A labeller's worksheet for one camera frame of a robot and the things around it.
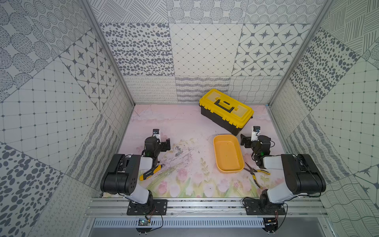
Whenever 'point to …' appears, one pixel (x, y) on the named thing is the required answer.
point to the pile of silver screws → (179, 151)
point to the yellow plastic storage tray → (228, 154)
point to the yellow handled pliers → (252, 171)
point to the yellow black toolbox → (224, 111)
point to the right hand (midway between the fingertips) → (248, 135)
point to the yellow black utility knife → (149, 173)
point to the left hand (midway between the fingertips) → (161, 137)
